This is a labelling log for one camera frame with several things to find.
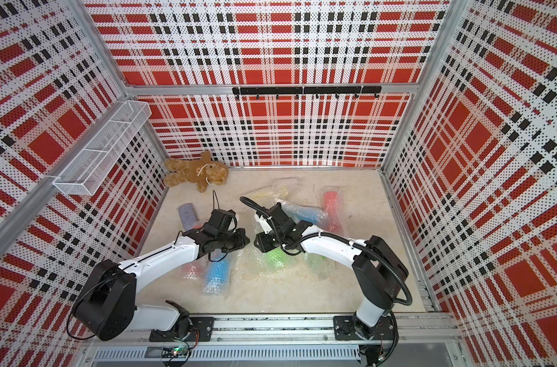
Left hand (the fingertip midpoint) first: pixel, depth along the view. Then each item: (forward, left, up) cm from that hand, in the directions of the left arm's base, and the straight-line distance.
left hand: (253, 240), depth 87 cm
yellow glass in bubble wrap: (+26, -11, -1) cm, 29 cm away
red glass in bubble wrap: (+19, -33, 0) cm, 38 cm away
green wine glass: (-8, -11, 0) cm, 14 cm away
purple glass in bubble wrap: (+13, +30, -4) cm, 33 cm away
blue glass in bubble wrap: (-14, +10, +1) cm, 18 cm away
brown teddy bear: (+37, +30, 0) cm, 47 cm away
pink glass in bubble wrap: (-12, +20, 0) cm, 23 cm away
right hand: (-2, -5, +3) cm, 6 cm away
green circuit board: (-35, +19, -5) cm, 40 cm away
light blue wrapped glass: (+12, -19, 0) cm, 22 cm away
